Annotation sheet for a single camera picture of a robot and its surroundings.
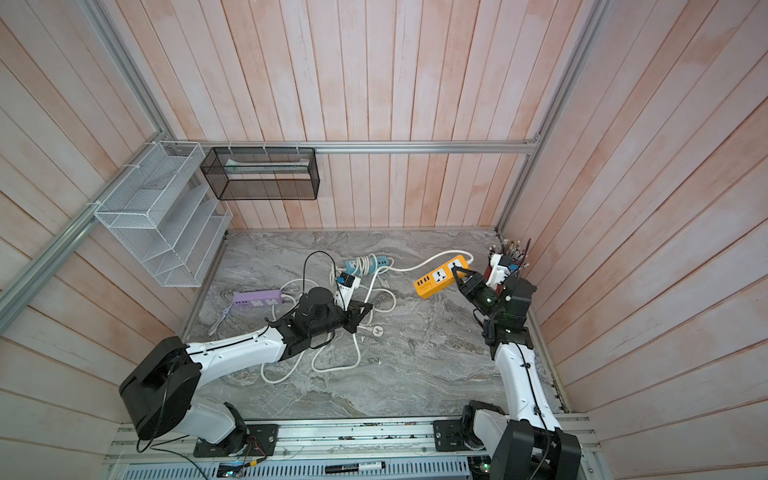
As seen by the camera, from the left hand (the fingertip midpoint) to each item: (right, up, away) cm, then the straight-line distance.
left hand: (370, 310), depth 82 cm
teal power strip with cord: (-2, +12, +20) cm, 23 cm away
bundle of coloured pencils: (+45, +17, +9) cm, 48 cm away
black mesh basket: (-39, +45, +22) cm, 63 cm away
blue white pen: (-48, -3, +14) cm, 50 cm away
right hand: (+23, +11, -3) cm, 25 cm away
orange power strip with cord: (+19, +9, -3) cm, 21 cm away
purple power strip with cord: (-37, +1, +14) cm, 40 cm away
